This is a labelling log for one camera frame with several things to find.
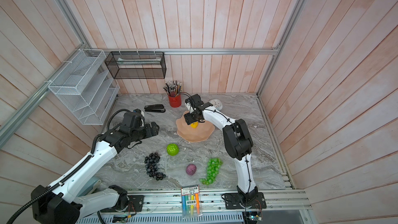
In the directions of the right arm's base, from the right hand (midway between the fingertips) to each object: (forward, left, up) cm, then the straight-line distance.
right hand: (190, 117), depth 98 cm
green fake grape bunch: (-31, -14, -4) cm, 34 cm away
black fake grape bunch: (-31, +20, -3) cm, 37 cm away
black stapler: (+11, +27, -5) cm, 29 cm away
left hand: (-18, +19, +11) cm, 28 cm away
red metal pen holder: (+14, +12, 0) cm, 18 cm away
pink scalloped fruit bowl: (-7, -7, -8) cm, 13 cm away
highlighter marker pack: (-46, -3, -5) cm, 47 cm away
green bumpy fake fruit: (-22, +9, -1) cm, 24 cm away
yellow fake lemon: (-5, -3, -1) cm, 6 cm away
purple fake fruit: (-32, -2, -3) cm, 32 cm away
